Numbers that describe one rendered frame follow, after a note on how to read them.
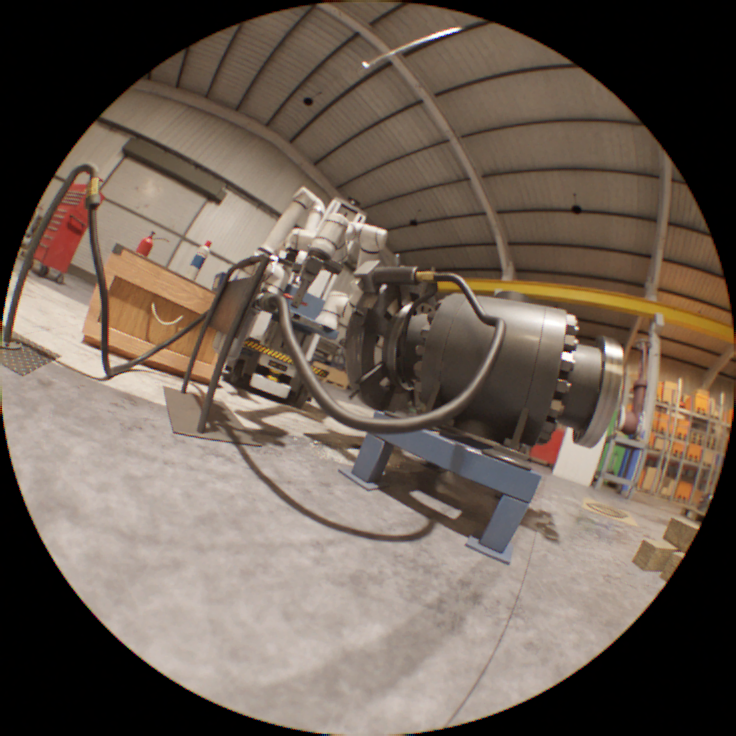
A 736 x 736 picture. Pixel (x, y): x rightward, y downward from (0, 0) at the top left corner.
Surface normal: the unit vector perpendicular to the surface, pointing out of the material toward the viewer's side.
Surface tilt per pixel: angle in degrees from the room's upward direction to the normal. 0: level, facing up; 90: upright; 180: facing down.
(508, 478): 90
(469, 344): 95
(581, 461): 90
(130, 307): 90
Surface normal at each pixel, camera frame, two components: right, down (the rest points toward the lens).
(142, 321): 0.74, 0.23
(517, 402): -0.67, 0.29
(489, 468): -0.57, -0.29
